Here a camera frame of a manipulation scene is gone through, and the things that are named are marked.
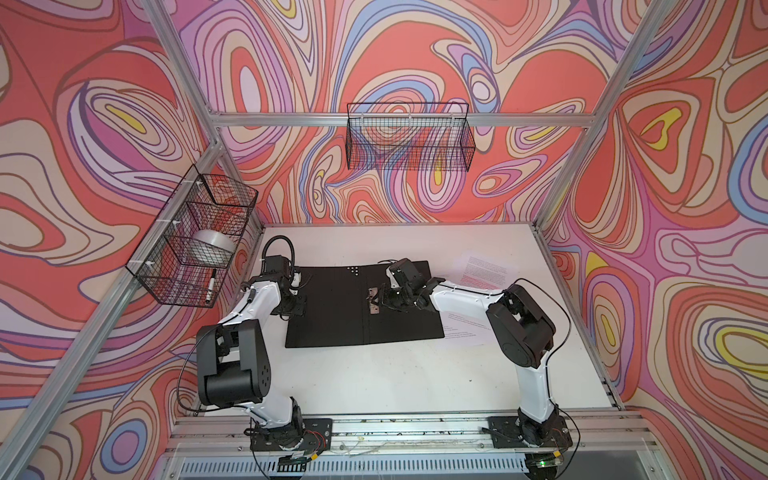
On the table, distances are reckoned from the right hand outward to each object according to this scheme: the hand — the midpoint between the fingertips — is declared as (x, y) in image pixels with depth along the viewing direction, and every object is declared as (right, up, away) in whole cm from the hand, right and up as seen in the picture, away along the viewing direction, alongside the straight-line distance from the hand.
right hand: (377, 307), depth 93 cm
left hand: (-26, +1, -1) cm, 26 cm away
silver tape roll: (-39, +19, -22) cm, 48 cm away
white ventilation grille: (-5, -34, -22) cm, 41 cm away
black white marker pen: (-40, +9, -20) cm, 46 cm away
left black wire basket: (-46, +17, -21) cm, 53 cm away
